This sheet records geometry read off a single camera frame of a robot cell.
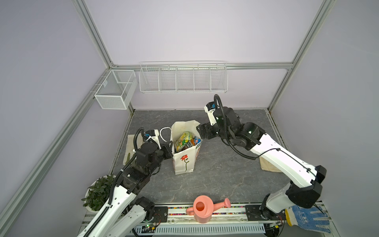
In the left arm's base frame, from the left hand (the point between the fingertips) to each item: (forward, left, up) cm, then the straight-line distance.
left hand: (173, 144), depth 70 cm
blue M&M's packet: (+5, -12, -6) cm, 14 cm away
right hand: (+5, -15, +7) cm, 17 cm away
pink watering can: (-25, -13, -15) cm, 32 cm away
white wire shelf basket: (+49, -8, +5) cm, 50 cm away
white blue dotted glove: (-32, -68, -25) cm, 79 cm away
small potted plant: (-18, +34, -8) cm, 39 cm away
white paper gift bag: (-4, -4, -9) cm, 11 cm away
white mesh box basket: (+49, +42, -3) cm, 65 cm away
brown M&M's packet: (+6, -7, -11) cm, 14 cm away
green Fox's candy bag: (+8, -6, -6) cm, 11 cm away
